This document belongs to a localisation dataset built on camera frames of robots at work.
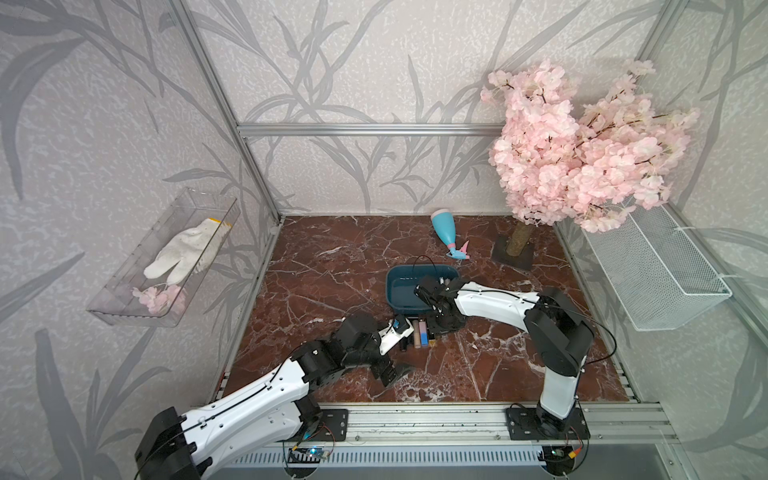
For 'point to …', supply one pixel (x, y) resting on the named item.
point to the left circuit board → (307, 455)
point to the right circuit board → (557, 460)
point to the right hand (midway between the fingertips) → (437, 327)
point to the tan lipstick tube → (416, 333)
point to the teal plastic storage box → (401, 281)
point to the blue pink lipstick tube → (424, 333)
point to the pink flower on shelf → (164, 300)
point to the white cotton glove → (191, 250)
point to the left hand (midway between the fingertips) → (404, 353)
